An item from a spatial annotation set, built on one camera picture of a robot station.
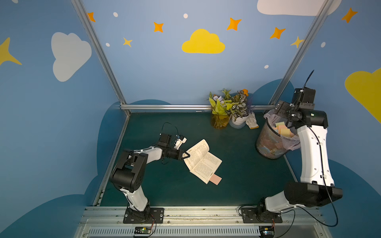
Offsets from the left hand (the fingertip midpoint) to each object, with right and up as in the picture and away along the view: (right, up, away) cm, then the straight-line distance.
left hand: (189, 154), depth 91 cm
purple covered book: (+8, -6, +2) cm, 10 cm away
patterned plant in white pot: (+33, +27, +2) cm, 43 cm away
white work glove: (+49, +21, +24) cm, 59 cm away
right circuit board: (+39, -35, -19) cm, 56 cm away
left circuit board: (-23, -34, -20) cm, 45 cm away
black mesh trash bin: (+48, +7, -5) cm, 48 cm away
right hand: (+49, +26, -20) cm, 59 cm away
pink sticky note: (+16, -14, -6) cm, 22 cm away
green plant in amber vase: (+21, +31, +5) cm, 37 cm away
